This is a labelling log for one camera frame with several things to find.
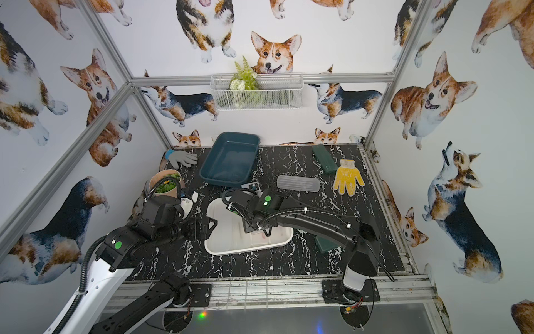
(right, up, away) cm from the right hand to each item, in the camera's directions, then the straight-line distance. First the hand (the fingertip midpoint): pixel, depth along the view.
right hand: (252, 224), depth 72 cm
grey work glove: (-45, +24, +44) cm, 67 cm away
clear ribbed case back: (+17, +11, +33) cm, 39 cm away
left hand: (-14, +3, -4) cm, 15 cm away
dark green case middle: (+28, -12, +13) cm, 33 cm away
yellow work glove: (+44, +15, +35) cm, 57 cm away
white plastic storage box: (-12, -9, +14) cm, 20 cm away
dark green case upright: (+34, +24, +41) cm, 59 cm away
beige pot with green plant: (-39, +10, +18) cm, 44 cm away
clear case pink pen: (+1, -10, +14) cm, 17 cm away
